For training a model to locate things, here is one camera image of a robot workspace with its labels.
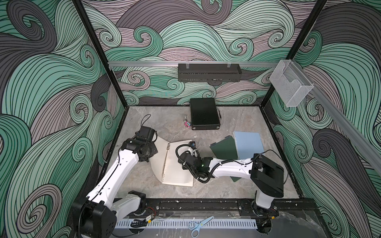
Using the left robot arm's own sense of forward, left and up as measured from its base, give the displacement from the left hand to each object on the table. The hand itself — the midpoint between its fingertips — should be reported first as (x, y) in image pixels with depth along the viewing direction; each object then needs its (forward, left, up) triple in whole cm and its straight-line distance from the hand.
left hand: (151, 150), depth 79 cm
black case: (+39, -33, -13) cm, 53 cm away
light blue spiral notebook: (+13, -61, -15) cm, 65 cm away
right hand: (-2, -17, -9) cm, 20 cm away
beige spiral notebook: (-3, -7, -13) cm, 15 cm away
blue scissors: (-32, -24, -13) cm, 43 cm away
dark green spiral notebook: (+10, -46, -16) cm, 49 cm away
